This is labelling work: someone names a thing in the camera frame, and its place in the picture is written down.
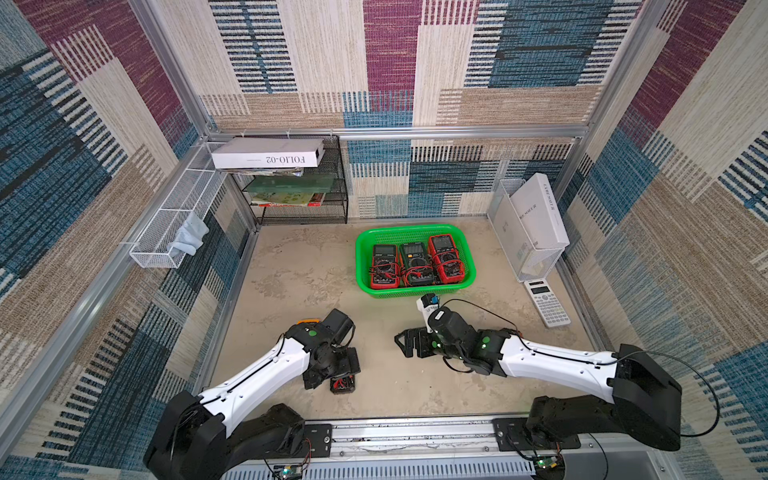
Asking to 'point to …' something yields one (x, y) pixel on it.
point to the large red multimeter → (384, 270)
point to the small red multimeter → (445, 257)
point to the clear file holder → (525, 262)
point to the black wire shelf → (314, 196)
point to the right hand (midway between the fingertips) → (406, 335)
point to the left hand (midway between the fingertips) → (344, 372)
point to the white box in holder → (539, 215)
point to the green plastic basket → (401, 234)
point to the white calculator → (550, 309)
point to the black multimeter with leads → (342, 384)
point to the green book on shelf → (290, 184)
